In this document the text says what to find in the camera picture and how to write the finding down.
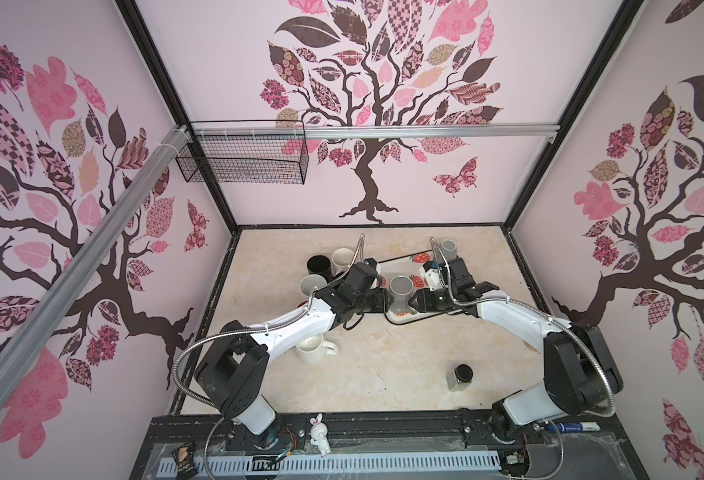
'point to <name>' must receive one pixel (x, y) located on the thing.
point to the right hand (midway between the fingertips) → (415, 297)
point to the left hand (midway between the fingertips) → (390, 303)
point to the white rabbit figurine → (318, 432)
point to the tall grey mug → (401, 288)
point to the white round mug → (314, 350)
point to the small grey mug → (449, 249)
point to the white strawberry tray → (401, 318)
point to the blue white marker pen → (575, 426)
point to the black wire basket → (245, 160)
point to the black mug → (320, 265)
